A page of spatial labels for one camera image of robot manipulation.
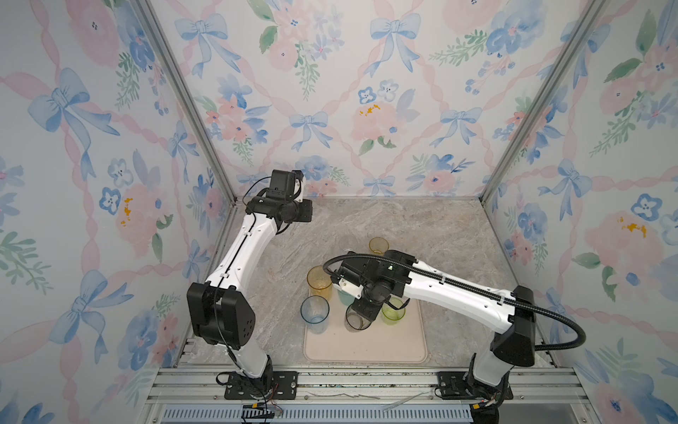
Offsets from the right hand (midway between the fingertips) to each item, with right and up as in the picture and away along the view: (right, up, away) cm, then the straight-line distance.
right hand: (363, 305), depth 73 cm
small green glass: (+11, -7, +12) cm, 18 cm away
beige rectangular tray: (+5, -14, +9) cm, 18 cm away
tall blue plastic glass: (-14, -5, +10) cm, 18 cm away
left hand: (-16, +28, +11) cm, 34 cm away
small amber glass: (+8, +14, +28) cm, 32 cm away
